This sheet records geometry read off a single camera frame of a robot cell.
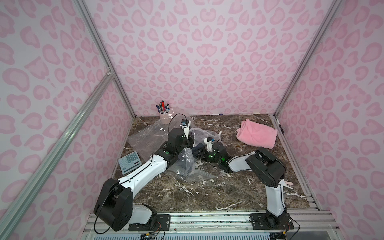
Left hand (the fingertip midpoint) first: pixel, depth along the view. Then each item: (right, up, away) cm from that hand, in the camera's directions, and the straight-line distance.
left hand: (192, 131), depth 82 cm
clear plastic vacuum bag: (-33, -8, +21) cm, 40 cm away
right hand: (0, -14, +9) cm, 17 cm away
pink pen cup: (-20, +8, +24) cm, 32 cm away
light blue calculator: (-39, -20, +10) cm, 45 cm away
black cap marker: (-18, +16, +25) cm, 35 cm away
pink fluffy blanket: (+44, -3, +21) cm, 48 cm away
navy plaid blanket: (+2, -11, +4) cm, 12 cm away
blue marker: (-25, +15, +24) cm, 38 cm away
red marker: (-21, +17, +21) cm, 34 cm away
